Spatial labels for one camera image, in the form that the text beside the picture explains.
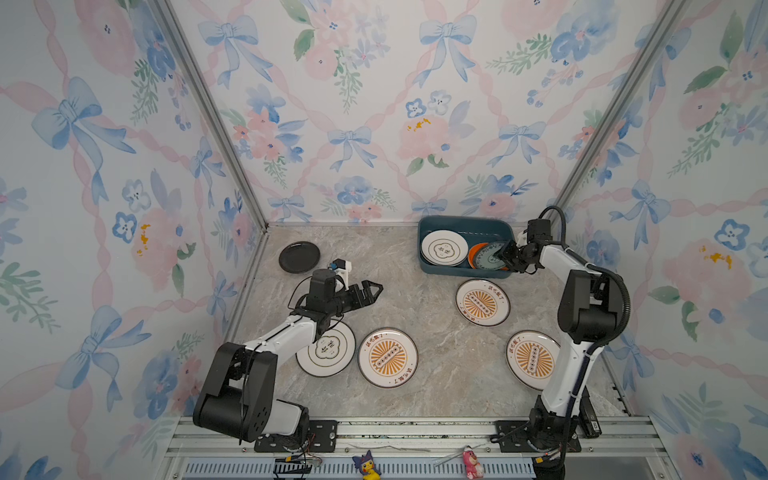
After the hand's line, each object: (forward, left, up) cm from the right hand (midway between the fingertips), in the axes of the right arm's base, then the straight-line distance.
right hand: (499, 254), depth 104 cm
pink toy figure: (-61, +18, -3) cm, 64 cm away
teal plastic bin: (+16, +5, -4) cm, 17 cm away
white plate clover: (+6, +18, -4) cm, 19 cm away
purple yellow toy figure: (-61, +42, -3) cm, 74 cm away
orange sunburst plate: (-16, +7, -6) cm, 18 cm away
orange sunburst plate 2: (-35, +38, -5) cm, 52 cm away
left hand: (-19, +42, +7) cm, 47 cm away
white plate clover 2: (-34, +55, -6) cm, 64 cm away
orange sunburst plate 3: (-34, -4, -6) cm, 35 cm away
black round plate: (+2, +71, -5) cm, 72 cm away
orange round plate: (+4, +8, -4) cm, 10 cm away
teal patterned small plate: (+1, +3, -3) cm, 5 cm away
